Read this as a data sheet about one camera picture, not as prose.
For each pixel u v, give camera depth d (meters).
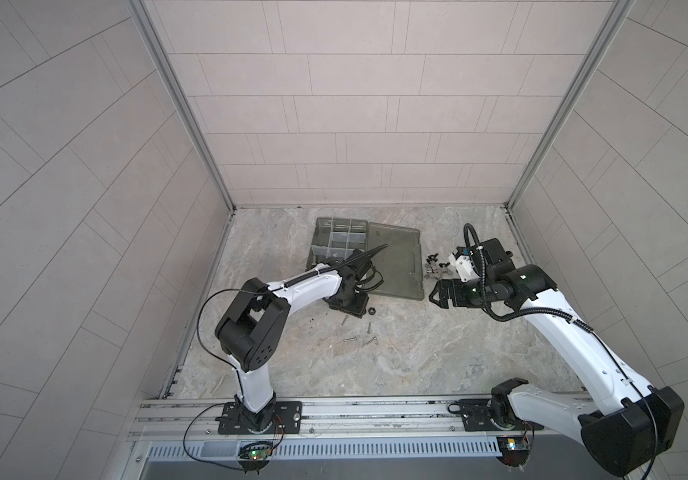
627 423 0.36
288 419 0.71
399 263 1.01
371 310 0.89
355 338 0.84
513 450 0.68
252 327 0.46
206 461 0.66
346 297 0.74
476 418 0.71
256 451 0.64
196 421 0.71
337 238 1.03
